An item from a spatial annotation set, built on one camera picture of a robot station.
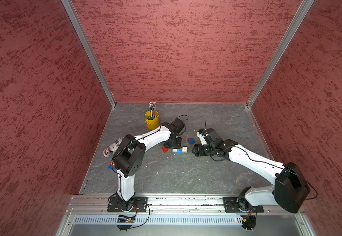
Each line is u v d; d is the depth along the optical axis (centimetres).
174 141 78
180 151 92
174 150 90
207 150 71
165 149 93
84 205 76
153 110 97
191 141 95
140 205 74
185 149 91
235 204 74
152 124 97
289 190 42
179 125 75
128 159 49
